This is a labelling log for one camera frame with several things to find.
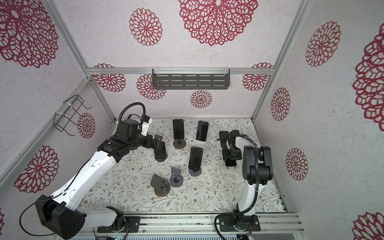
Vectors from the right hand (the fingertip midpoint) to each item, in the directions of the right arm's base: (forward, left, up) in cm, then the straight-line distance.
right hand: (231, 156), depth 98 cm
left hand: (-5, +45, +25) cm, 52 cm away
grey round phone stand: (-19, +34, +4) cm, 39 cm away
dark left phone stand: (-5, +46, +4) cm, 46 cm away
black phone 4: (-3, +44, +11) cm, 46 cm away
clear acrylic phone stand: (+10, +20, -1) cm, 23 cm away
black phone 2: (-7, +2, +3) cm, 7 cm away
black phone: (+10, +4, +3) cm, 11 cm away
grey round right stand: (-13, +24, -1) cm, 27 cm away
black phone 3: (-11, +23, +16) cm, 30 cm away
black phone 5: (+12, +35, +14) cm, 39 cm away
